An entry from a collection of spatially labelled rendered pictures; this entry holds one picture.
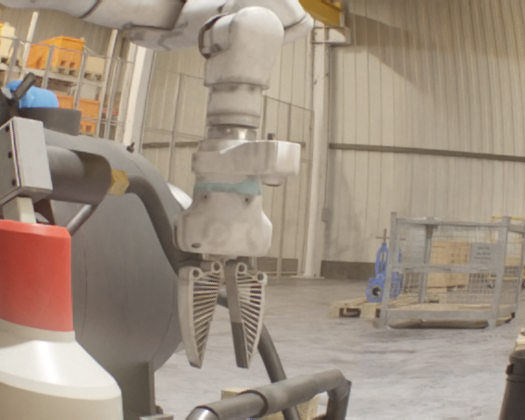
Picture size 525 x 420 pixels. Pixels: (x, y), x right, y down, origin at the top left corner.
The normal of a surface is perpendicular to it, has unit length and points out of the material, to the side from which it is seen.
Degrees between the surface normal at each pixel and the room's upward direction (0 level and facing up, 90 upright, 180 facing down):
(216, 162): 90
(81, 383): 42
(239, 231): 92
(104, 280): 89
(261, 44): 98
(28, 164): 67
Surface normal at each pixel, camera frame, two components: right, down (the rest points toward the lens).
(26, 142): 0.87, -0.34
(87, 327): 0.85, 0.35
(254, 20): 0.55, -0.09
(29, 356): 0.18, -0.76
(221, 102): -0.41, -0.07
